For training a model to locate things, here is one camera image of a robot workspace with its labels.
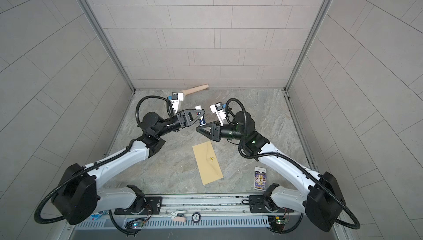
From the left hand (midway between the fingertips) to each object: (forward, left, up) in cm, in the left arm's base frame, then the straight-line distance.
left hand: (206, 116), depth 62 cm
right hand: (-5, +3, -5) cm, 8 cm away
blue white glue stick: (-1, +1, -1) cm, 2 cm away
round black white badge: (-29, +5, -33) cm, 44 cm away
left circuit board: (-32, +28, -29) cm, 52 cm away
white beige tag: (-29, +11, -31) cm, 44 cm away
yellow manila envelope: (-6, +1, -34) cm, 35 cm away
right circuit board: (-31, -30, -33) cm, 54 cm away
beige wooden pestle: (+44, +14, -32) cm, 56 cm away
